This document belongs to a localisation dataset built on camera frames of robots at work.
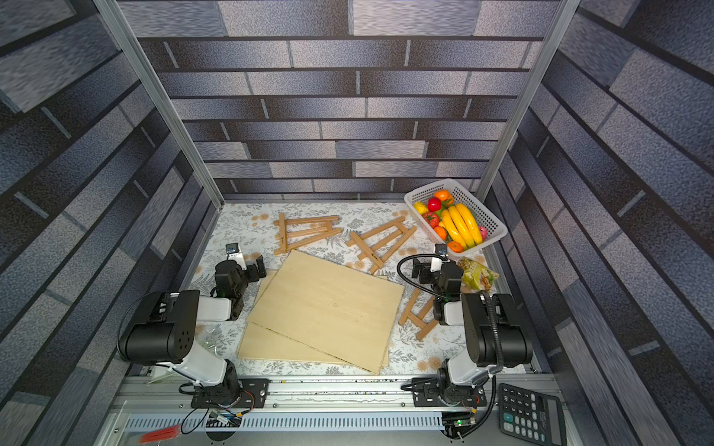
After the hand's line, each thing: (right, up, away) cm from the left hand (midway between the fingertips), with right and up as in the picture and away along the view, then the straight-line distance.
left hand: (249, 255), depth 94 cm
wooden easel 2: (+46, +3, +12) cm, 47 cm away
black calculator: (+83, -38, -26) cm, 95 cm away
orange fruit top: (+73, +23, +16) cm, 78 cm away
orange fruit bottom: (+74, +3, +6) cm, 75 cm away
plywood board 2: (+8, -26, -12) cm, 29 cm away
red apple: (+68, +19, +13) cm, 72 cm away
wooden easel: (+12, +8, +16) cm, 21 cm away
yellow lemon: (+63, +18, +16) cm, 68 cm away
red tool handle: (-11, -43, -25) cm, 51 cm away
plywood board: (+32, -17, -7) cm, 37 cm away
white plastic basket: (+87, +13, +10) cm, 89 cm away
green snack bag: (+79, -6, -2) cm, 79 cm away
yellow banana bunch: (+77, +11, +7) cm, 78 cm away
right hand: (+63, 0, -1) cm, 63 cm away
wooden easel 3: (+59, -20, -10) cm, 64 cm away
